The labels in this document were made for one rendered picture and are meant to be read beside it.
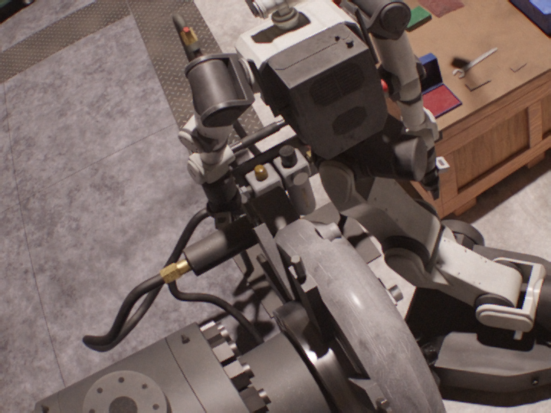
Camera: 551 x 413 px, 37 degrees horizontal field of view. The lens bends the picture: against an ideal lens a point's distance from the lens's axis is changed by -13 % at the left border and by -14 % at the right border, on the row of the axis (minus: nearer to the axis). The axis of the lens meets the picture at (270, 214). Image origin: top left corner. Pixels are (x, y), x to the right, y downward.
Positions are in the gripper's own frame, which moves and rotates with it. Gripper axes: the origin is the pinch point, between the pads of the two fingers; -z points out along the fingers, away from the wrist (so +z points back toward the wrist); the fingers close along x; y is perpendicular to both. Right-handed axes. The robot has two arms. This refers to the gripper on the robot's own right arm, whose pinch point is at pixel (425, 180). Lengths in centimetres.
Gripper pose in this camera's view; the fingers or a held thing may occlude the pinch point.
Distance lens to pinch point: 270.0
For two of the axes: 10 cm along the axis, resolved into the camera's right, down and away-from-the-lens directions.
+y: -8.6, 5.0, -0.5
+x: -4.5, -7.2, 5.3
